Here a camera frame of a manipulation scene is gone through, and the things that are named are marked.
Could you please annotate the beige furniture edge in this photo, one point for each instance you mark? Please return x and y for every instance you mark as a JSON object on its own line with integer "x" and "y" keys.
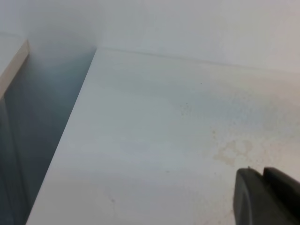
{"x": 13, "y": 52}

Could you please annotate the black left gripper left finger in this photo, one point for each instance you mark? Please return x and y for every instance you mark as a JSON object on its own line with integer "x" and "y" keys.
{"x": 255, "y": 203}

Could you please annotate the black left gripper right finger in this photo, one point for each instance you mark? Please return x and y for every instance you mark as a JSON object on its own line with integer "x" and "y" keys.
{"x": 285, "y": 187}

